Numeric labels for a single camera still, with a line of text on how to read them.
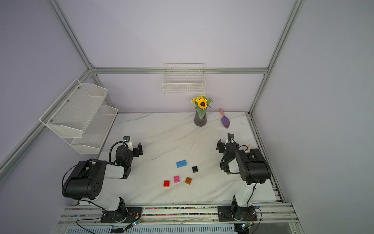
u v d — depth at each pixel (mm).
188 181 839
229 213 736
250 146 985
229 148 736
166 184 820
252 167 498
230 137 777
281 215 749
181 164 907
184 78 959
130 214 735
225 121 1147
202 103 936
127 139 807
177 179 846
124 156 725
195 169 879
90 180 460
